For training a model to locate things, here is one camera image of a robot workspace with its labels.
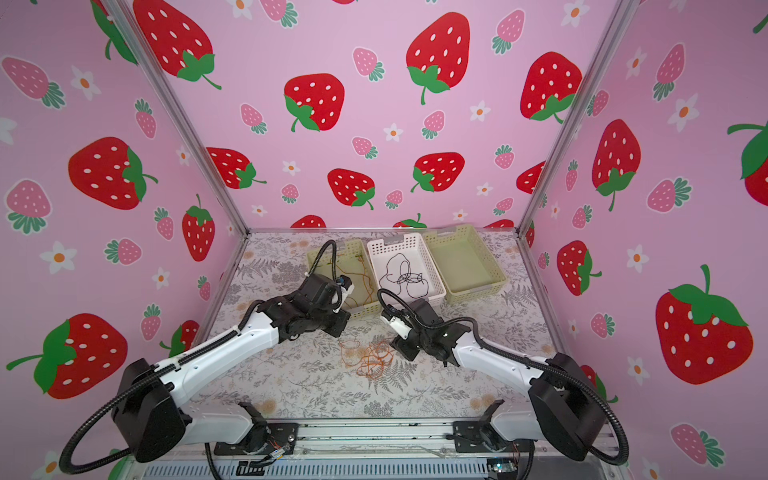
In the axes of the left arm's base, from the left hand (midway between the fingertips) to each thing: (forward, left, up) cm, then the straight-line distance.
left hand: (348, 316), depth 82 cm
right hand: (-3, -13, -6) cm, 15 cm away
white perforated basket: (+24, -16, -9) cm, 30 cm away
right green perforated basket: (+31, -38, -14) cm, 51 cm away
